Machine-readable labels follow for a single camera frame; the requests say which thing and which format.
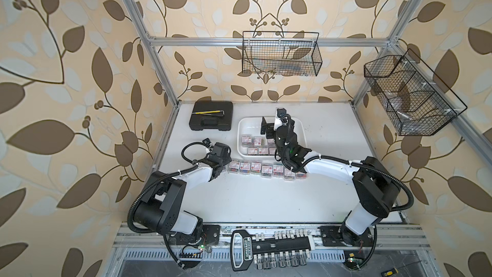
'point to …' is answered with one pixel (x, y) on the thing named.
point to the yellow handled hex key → (209, 112)
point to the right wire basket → (416, 101)
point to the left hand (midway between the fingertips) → (217, 155)
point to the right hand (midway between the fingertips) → (273, 118)
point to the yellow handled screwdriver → (394, 270)
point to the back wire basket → (281, 53)
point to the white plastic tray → (252, 143)
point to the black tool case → (200, 122)
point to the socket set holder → (281, 249)
